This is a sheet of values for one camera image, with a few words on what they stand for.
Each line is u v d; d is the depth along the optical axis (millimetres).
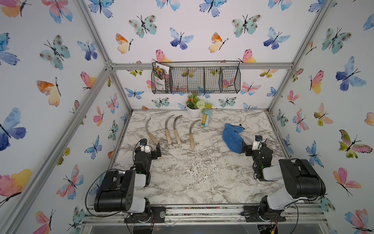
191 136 1044
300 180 465
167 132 1069
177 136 1040
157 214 736
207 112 1180
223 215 752
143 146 752
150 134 1048
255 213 727
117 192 436
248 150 830
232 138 986
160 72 883
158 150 825
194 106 1081
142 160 692
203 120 1129
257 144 795
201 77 984
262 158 701
